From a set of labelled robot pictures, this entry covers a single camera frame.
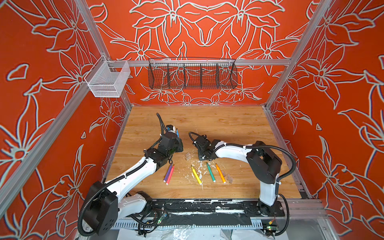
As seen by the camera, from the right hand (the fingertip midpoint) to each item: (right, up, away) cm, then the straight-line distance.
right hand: (200, 155), depth 92 cm
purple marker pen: (-20, -8, -7) cm, 23 cm away
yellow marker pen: (-3, -10, -9) cm, 14 cm away
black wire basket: (-5, +53, +5) cm, 54 cm away
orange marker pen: (+11, -9, -9) cm, 17 cm away
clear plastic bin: (-60, +49, +2) cm, 77 cm away
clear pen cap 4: (+16, -12, -11) cm, 23 cm away
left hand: (-12, +11, -10) cm, 19 cm away
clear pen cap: (-8, +1, 0) cm, 8 cm away
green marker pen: (+6, -10, -9) cm, 15 cm away
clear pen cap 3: (+13, -8, -9) cm, 17 cm away
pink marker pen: (-18, -9, -9) cm, 22 cm away
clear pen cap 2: (-8, -1, -2) cm, 8 cm away
